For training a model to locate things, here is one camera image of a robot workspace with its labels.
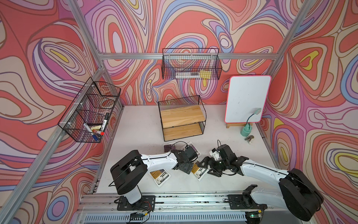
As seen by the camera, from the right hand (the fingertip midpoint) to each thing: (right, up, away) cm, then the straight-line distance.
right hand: (204, 172), depth 81 cm
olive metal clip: (+35, +18, +16) cm, 43 cm away
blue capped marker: (-58, +23, -11) cm, 63 cm away
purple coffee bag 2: (-7, +15, +14) cm, 22 cm away
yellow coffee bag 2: (-3, 0, +1) cm, 3 cm away
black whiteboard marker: (-53, +29, -13) cm, 62 cm away
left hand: (-11, +2, +5) cm, 13 cm away
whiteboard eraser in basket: (-58, +27, -10) cm, 65 cm away
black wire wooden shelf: (-13, +33, +10) cm, 37 cm away
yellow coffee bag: (-26, -2, 0) cm, 27 cm away
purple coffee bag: (-23, +12, +12) cm, 29 cm away
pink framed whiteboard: (+31, +49, +12) cm, 59 cm away
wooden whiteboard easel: (+22, +27, +23) cm, 42 cm away
